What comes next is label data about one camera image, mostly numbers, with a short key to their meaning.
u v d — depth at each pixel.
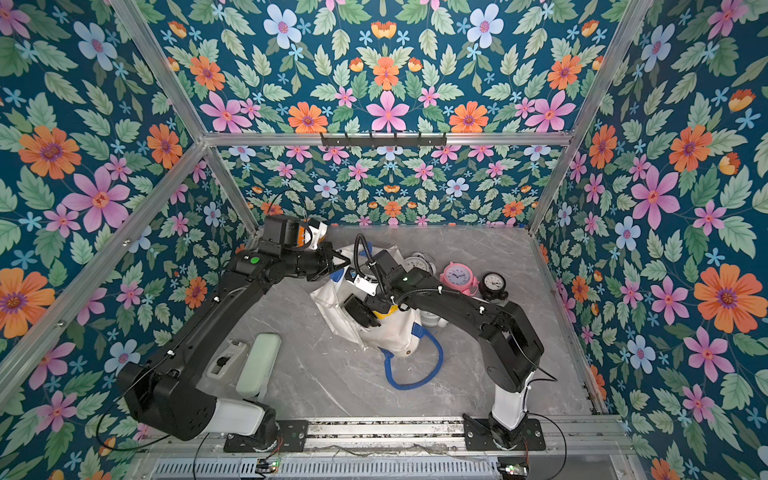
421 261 1.04
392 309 0.76
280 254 0.57
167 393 0.39
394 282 0.65
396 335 0.87
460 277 1.02
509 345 0.46
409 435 0.75
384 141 0.93
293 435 0.74
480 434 0.73
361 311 0.81
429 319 0.90
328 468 0.70
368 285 0.74
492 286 0.99
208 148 0.93
